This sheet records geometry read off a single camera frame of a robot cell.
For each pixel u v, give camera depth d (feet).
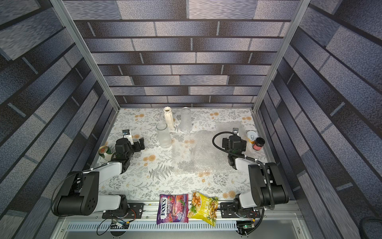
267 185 1.33
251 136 3.18
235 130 2.65
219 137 2.60
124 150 2.31
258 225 2.28
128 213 2.37
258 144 2.99
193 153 3.10
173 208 2.38
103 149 2.78
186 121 3.17
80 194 1.42
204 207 2.33
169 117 3.21
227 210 2.38
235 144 2.34
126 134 2.59
